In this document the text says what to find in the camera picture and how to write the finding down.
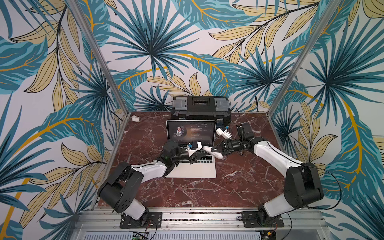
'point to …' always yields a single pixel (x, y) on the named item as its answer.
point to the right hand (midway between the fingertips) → (212, 152)
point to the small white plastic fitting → (135, 118)
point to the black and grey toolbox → (202, 108)
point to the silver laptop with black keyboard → (185, 132)
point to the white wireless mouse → (218, 155)
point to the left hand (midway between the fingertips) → (206, 151)
